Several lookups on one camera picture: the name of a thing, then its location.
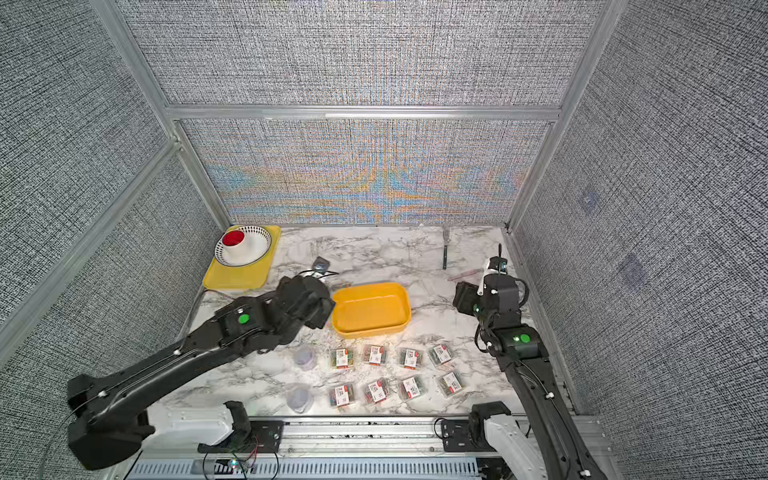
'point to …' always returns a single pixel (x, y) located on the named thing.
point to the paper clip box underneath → (450, 384)
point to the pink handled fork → (466, 274)
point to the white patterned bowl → (243, 245)
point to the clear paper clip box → (342, 359)
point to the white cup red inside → (233, 240)
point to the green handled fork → (446, 231)
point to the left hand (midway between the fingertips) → (320, 291)
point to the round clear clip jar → (305, 358)
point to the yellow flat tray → (253, 276)
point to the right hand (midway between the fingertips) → (471, 280)
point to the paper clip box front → (377, 391)
